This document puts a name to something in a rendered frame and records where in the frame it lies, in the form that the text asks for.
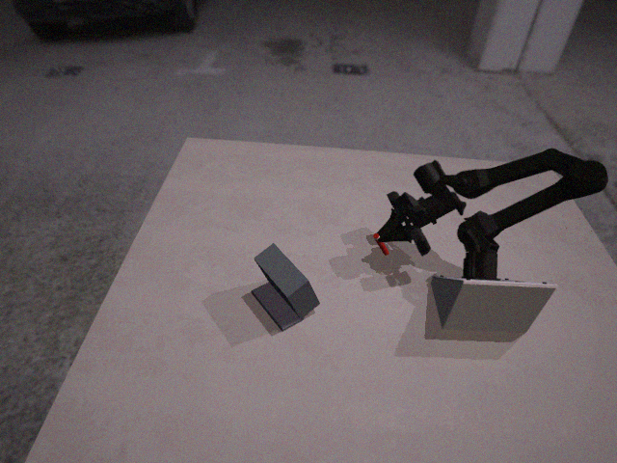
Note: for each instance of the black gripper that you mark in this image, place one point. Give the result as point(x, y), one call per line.
point(393, 230)

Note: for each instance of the red peg with white band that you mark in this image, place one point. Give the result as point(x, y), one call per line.
point(381, 244)

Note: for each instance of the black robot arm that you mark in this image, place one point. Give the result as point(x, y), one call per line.
point(580, 178)

